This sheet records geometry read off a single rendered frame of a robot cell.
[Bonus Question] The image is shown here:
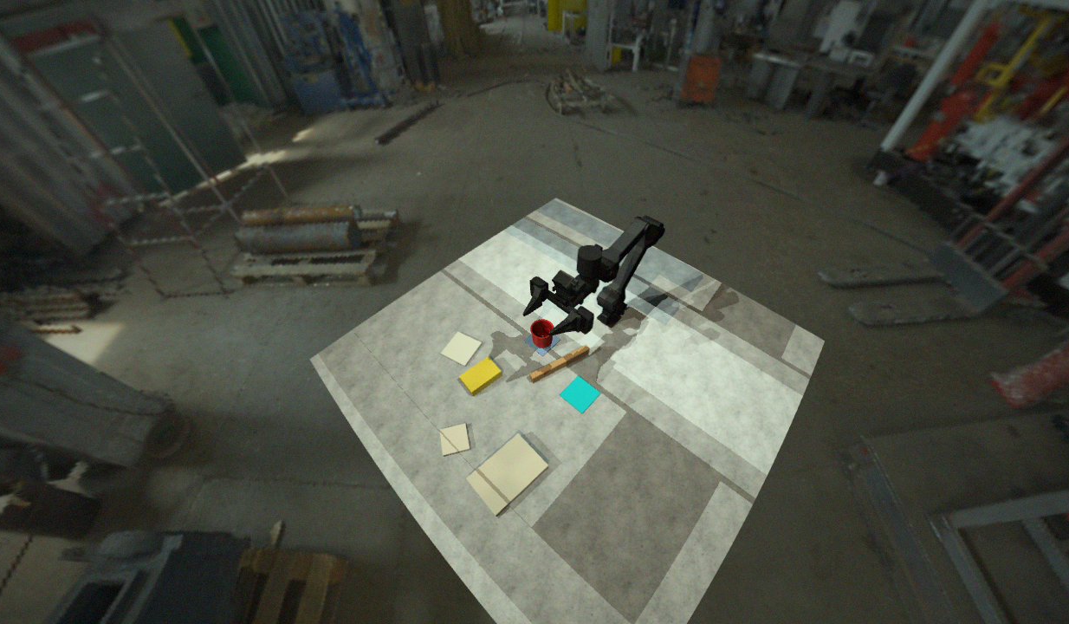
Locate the cream flat square block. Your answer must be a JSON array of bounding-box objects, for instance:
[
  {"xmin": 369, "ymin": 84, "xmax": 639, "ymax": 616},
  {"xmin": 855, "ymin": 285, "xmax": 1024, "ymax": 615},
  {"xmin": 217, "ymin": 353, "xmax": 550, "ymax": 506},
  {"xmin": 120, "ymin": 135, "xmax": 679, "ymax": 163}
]
[{"xmin": 440, "ymin": 424, "xmax": 470, "ymax": 456}]

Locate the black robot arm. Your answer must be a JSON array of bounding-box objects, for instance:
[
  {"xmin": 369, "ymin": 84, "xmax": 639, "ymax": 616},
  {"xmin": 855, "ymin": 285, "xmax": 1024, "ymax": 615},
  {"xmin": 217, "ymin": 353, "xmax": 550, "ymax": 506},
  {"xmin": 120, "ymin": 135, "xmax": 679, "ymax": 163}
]
[{"xmin": 552, "ymin": 216, "xmax": 665, "ymax": 328}]

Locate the yellow rectangular block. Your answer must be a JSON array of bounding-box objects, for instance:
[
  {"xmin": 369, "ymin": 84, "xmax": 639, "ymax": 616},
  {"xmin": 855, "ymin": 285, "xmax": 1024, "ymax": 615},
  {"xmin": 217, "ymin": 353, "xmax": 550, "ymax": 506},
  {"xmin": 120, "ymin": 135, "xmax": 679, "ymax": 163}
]
[{"xmin": 459, "ymin": 357, "xmax": 502, "ymax": 396}]

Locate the pale cream flat square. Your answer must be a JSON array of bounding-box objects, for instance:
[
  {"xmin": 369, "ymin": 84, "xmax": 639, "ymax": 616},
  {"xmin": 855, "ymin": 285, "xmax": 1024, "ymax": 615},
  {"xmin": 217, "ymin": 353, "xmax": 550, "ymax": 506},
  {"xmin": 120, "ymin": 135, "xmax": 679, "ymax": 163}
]
[{"xmin": 441, "ymin": 332, "xmax": 482, "ymax": 366}]

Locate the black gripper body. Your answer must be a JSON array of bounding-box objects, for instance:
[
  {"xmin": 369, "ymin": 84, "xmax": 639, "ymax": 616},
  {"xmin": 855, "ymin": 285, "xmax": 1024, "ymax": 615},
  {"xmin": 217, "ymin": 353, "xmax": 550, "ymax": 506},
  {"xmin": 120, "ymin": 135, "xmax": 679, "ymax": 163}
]
[{"xmin": 529, "ymin": 276, "xmax": 594, "ymax": 336}]

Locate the tan wooden beam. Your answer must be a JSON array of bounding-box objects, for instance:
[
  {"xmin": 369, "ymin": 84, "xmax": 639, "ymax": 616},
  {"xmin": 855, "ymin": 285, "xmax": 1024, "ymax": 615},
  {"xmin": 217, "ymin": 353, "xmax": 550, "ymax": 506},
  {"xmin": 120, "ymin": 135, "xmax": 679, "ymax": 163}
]
[{"xmin": 529, "ymin": 345, "xmax": 590, "ymax": 383}]

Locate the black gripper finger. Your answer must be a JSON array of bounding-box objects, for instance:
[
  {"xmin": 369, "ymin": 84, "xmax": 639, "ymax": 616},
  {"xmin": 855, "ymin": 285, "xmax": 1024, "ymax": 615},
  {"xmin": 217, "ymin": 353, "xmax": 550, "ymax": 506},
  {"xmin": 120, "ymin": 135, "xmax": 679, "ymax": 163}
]
[
  {"xmin": 548, "ymin": 311, "xmax": 580, "ymax": 336},
  {"xmin": 523, "ymin": 285, "xmax": 542, "ymax": 316}
]

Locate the red translucent cup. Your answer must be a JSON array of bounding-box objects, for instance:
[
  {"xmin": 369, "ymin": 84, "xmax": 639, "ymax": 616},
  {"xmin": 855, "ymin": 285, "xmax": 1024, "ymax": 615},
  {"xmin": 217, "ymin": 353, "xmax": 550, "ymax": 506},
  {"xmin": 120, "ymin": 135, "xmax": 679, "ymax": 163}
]
[{"xmin": 530, "ymin": 319, "xmax": 554, "ymax": 348}]

